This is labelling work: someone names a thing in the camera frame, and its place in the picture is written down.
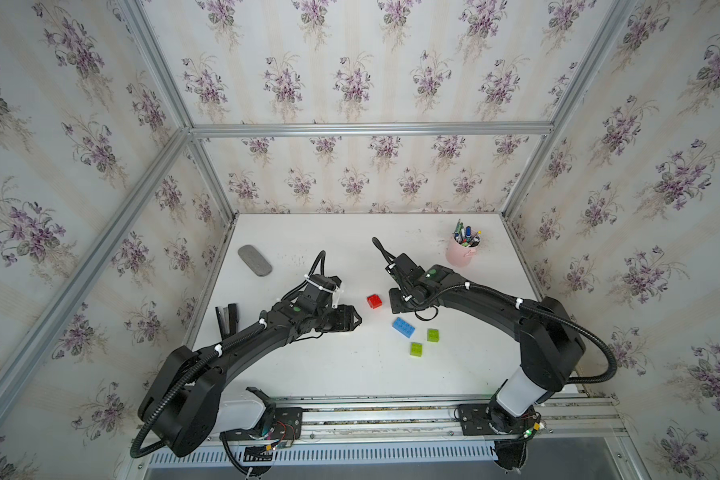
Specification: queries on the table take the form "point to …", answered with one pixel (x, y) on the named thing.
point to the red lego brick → (374, 301)
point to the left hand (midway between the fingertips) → (355, 321)
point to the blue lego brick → (403, 327)
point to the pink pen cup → (462, 245)
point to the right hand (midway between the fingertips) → (401, 304)
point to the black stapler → (227, 320)
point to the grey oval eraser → (254, 259)
